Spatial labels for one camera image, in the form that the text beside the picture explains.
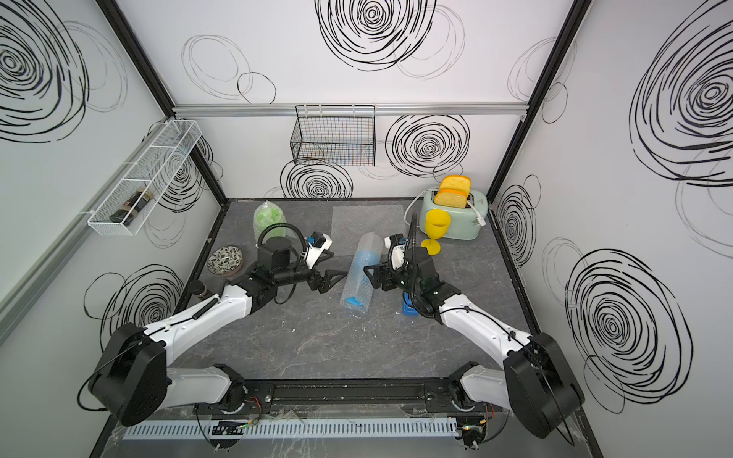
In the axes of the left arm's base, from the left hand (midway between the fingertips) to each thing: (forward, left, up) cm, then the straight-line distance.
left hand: (337, 263), depth 79 cm
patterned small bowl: (+10, +42, -17) cm, 46 cm away
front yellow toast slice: (+27, -36, +1) cm, 45 cm away
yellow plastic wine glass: (+17, -31, -2) cm, 35 cm away
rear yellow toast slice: (+31, -38, +4) cm, 49 cm away
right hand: (0, -10, -2) cm, 11 cm away
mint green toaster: (+21, -42, -4) cm, 47 cm away
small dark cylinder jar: (-4, +42, -10) cm, 43 cm away
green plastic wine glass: (+19, +25, -2) cm, 31 cm away
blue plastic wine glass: (+9, -7, -11) cm, 16 cm away
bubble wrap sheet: (+30, 0, -18) cm, 35 cm away
